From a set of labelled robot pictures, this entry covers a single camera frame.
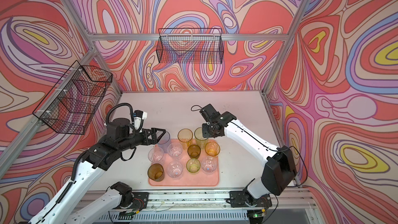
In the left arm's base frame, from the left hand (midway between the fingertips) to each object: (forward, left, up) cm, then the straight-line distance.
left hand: (160, 130), depth 70 cm
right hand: (+4, -23, -12) cm, 26 cm away
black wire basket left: (+12, +46, +3) cm, 48 cm away
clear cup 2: (-7, -23, -25) cm, 34 cm away
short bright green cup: (-8, -14, -23) cm, 28 cm away
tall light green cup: (0, -18, -10) cm, 20 cm away
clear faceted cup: (-1, -4, -20) cm, 20 cm away
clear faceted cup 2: (-10, -4, -23) cm, 25 cm away
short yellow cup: (+2, -25, -23) cm, 34 cm away
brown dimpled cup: (-2, -15, -20) cm, 25 cm away
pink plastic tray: (-14, -11, -26) cm, 31 cm away
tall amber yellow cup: (+3, -10, -11) cm, 15 cm away
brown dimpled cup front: (-12, +5, -23) cm, 26 cm away
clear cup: (-2, +7, -23) cm, 24 cm away
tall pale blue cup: (+1, +1, -16) cm, 16 cm away
